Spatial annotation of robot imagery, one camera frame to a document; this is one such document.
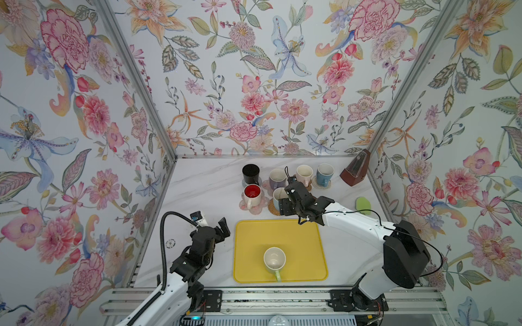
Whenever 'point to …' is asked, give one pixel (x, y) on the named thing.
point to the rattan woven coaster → (272, 208)
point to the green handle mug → (274, 259)
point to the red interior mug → (252, 193)
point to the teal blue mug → (324, 172)
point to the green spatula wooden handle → (361, 203)
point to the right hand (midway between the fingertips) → (286, 202)
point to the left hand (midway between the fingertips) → (220, 223)
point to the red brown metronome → (356, 171)
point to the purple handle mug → (278, 178)
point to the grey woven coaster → (259, 182)
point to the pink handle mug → (304, 174)
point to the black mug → (251, 173)
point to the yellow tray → (302, 244)
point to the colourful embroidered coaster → (315, 183)
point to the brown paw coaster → (308, 187)
